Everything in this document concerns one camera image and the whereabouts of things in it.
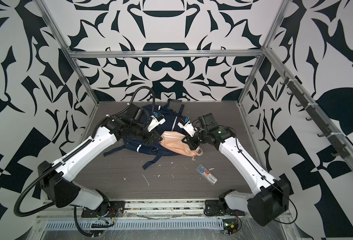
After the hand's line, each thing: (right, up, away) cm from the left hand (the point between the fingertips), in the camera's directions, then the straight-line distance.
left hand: (160, 134), depth 74 cm
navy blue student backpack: (+4, +12, +37) cm, 39 cm away
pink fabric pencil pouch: (+6, -3, +2) cm, 8 cm away
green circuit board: (+33, -43, -2) cm, 54 cm away
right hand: (+12, -2, +2) cm, 12 cm away
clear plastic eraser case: (+25, -24, +11) cm, 36 cm away
